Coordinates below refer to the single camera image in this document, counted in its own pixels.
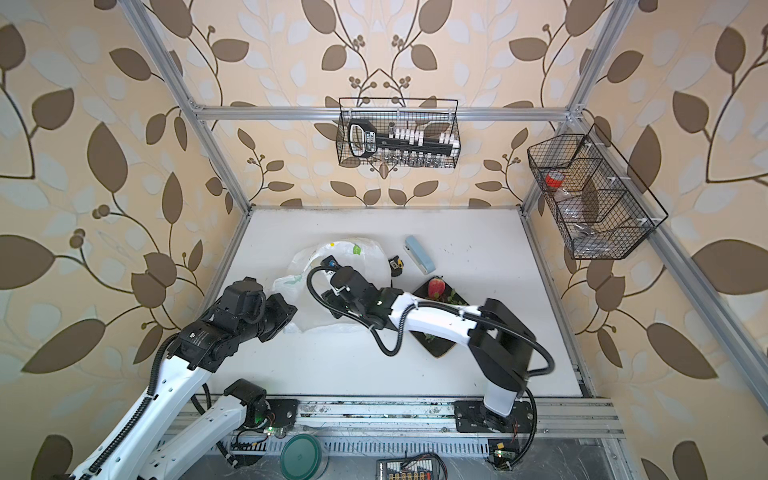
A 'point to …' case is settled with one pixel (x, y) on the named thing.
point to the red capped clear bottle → (554, 181)
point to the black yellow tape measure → (396, 266)
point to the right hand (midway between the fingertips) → (331, 291)
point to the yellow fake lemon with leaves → (455, 299)
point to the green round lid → (304, 456)
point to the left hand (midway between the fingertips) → (302, 305)
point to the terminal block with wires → (425, 466)
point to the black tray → (436, 345)
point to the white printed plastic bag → (366, 256)
